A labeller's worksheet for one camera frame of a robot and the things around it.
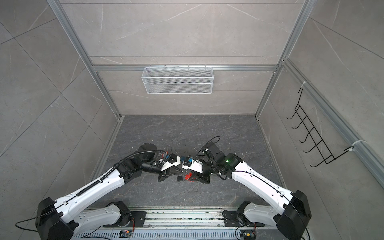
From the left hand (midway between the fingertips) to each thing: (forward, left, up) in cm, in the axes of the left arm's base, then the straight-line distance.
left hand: (181, 167), depth 69 cm
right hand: (-1, -5, -5) cm, 7 cm away
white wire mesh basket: (+60, +3, +9) cm, 61 cm away
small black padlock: (+2, +2, -20) cm, 20 cm away
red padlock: (-4, -3, -2) cm, 5 cm away
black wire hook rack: (+1, -62, +11) cm, 63 cm away
